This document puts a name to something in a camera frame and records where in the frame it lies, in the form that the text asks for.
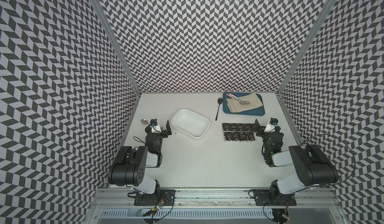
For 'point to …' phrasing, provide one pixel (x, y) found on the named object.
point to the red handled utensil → (241, 101)
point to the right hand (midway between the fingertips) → (263, 122)
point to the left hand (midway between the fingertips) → (160, 122)
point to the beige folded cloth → (234, 105)
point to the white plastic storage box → (190, 122)
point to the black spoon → (220, 101)
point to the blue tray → (259, 111)
